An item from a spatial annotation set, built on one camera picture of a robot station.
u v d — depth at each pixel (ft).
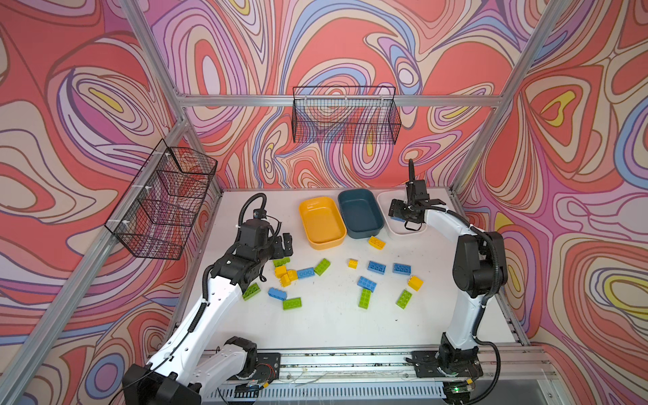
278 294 2.83
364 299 2.79
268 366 2.37
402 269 3.05
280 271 3.02
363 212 3.52
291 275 2.96
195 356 1.37
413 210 2.42
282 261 3.06
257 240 1.88
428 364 2.41
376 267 3.05
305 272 3.05
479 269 1.73
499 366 2.26
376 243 3.27
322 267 3.06
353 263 3.11
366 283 2.90
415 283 2.95
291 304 2.77
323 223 3.38
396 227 3.27
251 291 2.84
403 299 2.83
